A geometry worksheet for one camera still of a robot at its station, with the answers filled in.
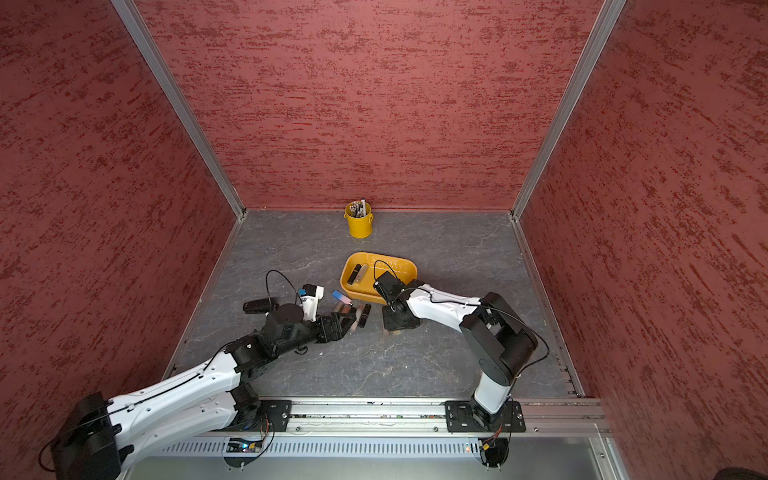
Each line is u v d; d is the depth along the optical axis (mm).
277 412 750
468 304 508
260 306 927
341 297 945
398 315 742
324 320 682
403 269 977
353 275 1002
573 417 760
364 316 920
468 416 740
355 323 924
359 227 1099
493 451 710
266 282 1001
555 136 970
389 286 726
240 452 723
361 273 1004
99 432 406
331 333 690
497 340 461
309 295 711
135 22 722
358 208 999
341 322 904
